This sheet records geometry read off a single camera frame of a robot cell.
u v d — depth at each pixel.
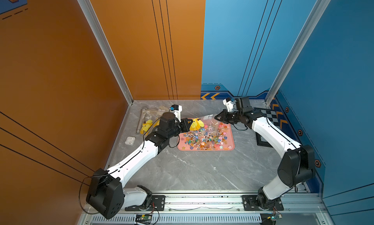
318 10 0.73
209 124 0.83
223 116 0.74
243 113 0.66
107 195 0.40
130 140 0.97
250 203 0.72
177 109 0.70
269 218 0.70
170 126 0.61
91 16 0.75
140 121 1.04
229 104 0.78
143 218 0.72
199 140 0.94
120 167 0.44
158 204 0.75
